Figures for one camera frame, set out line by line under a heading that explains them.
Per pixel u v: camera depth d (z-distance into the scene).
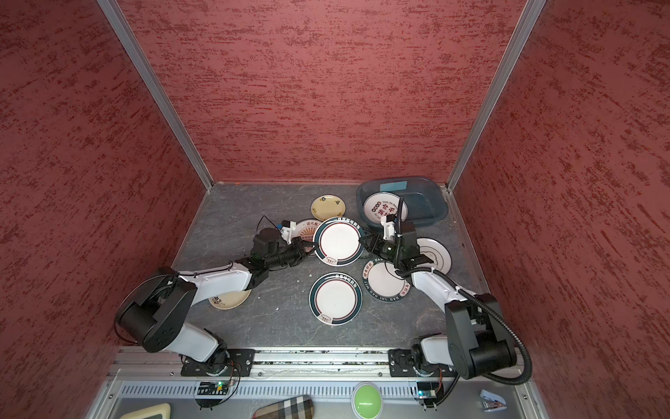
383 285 0.89
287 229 0.83
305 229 1.04
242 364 0.73
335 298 0.86
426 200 1.17
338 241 0.88
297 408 0.65
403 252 0.68
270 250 0.70
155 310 0.45
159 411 0.66
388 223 0.81
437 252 0.98
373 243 0.77
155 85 0.87
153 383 0.71
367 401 0.68
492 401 0.68
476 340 0.42
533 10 0.71
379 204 1.13
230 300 0.86
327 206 1.13
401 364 0.73
